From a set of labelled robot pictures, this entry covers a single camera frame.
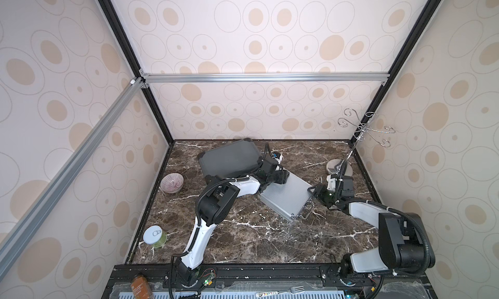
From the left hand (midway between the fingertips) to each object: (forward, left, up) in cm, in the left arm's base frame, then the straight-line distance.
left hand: (292, 172), depth 96 cm
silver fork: (-48, +4, -5) cm, 49 cm away
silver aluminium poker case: (-11, +2, -6) cm, 13 cm away
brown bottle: (-48, +58, -4) cm, 76 cm away
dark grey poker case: (+7, +30, +1) cm, 31 cm away
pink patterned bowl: (-3, +61, -6) cm, 61 cm away
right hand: (-9, -12, -3) cm, 16 cm away
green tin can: (-31, +59, -2) cm, 67 cm away
